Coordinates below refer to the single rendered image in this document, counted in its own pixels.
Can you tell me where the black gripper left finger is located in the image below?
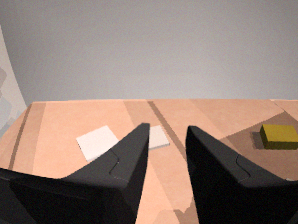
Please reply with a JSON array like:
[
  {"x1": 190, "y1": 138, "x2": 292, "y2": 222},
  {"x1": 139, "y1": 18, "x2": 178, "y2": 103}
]
[{"x1": 0, "y1": 123, "x2": 150, "y2": 224}]

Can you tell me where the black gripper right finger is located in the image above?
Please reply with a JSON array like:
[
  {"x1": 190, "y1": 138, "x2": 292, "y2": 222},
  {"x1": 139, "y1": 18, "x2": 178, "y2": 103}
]
[{"x1": 185, "y1": 125, "x2": 298, "y2": 224}]

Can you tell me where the yellow rectangular block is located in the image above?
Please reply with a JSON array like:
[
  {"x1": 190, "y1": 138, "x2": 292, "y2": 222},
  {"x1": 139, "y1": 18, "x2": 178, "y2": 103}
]
[{"x1": 259, "y1": 124, "x2": 298, "y2": 151}]

